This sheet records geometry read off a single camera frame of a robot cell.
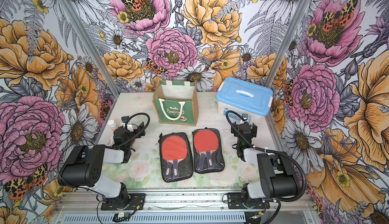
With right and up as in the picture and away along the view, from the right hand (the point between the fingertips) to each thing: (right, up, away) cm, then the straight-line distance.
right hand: (243, 125), depth 93 cm
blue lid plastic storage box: (+2, +16, +2) cm, 16 cm away
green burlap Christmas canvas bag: (-40, +14, -6) cm, 42 cm away
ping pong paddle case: (-39, -18, -7) cm, 44 cm away
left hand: (-65, -1, +2) cm, 65 cm away
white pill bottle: (-81, +1, +3) cm, 81 cm away
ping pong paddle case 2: (-21, -14, -3) cm, 26 cm away
